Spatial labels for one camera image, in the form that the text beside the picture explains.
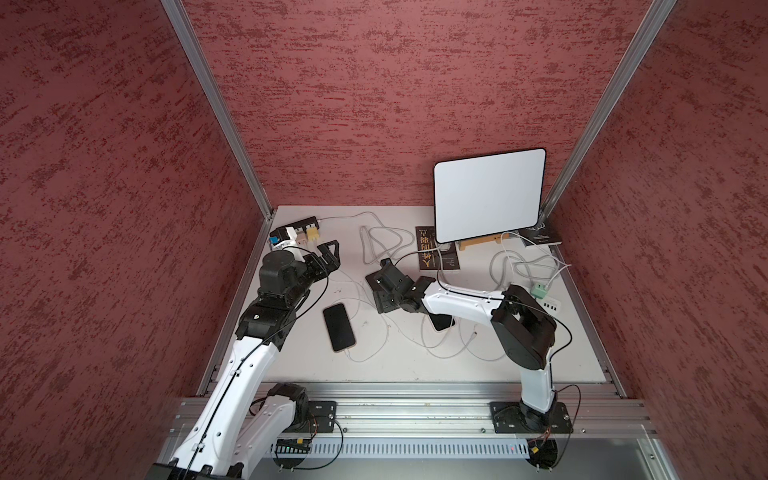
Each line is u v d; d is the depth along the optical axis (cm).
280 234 62
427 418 76
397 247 110
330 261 64
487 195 100
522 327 51
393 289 70
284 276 52
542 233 118
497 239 107
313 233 112
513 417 74
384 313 81
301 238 110
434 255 107
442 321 90
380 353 85
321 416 73
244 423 44
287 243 63
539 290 92
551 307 92
